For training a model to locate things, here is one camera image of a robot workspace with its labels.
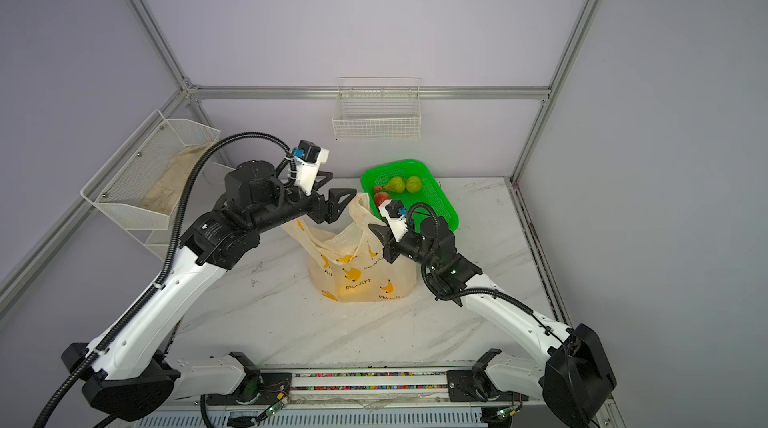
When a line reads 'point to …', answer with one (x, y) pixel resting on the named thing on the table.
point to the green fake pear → (396, 185)
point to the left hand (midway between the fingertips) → (340, 185)
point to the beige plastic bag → (346, 258)
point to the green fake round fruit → (413, 184)
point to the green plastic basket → (431, 201)
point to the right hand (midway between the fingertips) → (369, 224)
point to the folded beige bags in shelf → (163, 194)
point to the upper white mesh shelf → (144, 179)
